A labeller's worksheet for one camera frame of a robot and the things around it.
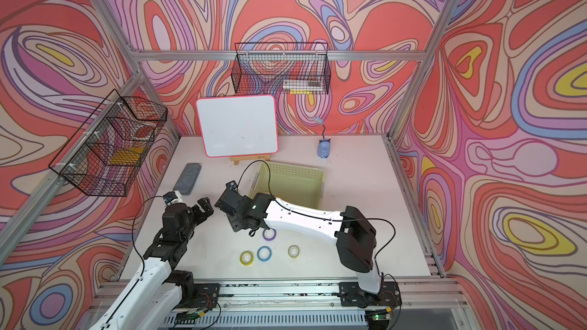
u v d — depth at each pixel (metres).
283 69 0.84
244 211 0.56
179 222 0.63
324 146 1.05
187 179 1.00
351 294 0.73
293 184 1.01
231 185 0.68
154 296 0.52
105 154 0.75
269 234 0.87
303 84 0.91
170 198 0.72
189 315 0.70
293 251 0.83
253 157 1.05
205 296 0.72
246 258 0.81
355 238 0.44
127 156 0.72
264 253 0.83
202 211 0.75
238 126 1.00
